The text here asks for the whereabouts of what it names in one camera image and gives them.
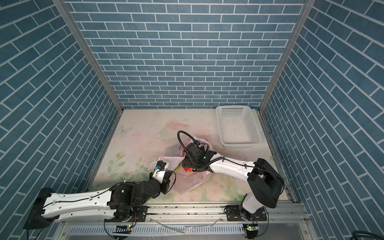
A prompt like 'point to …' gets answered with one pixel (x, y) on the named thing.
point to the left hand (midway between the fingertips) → (176, 176)
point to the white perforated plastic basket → (238, 126)
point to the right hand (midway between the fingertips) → (187, 162)
